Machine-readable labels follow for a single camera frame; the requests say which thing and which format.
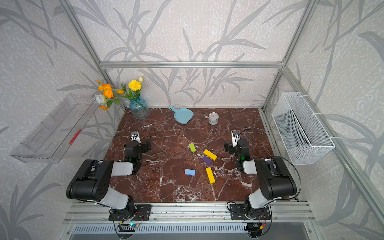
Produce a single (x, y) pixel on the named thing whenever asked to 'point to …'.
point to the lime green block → (192, 147)
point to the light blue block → (190, 172)
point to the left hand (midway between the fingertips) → (139, 139)
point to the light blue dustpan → (182, 115)
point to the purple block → (207, 160)
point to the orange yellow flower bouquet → (108, 97)
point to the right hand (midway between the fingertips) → (233, 138)
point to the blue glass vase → (139, 108)
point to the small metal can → (213, 118)
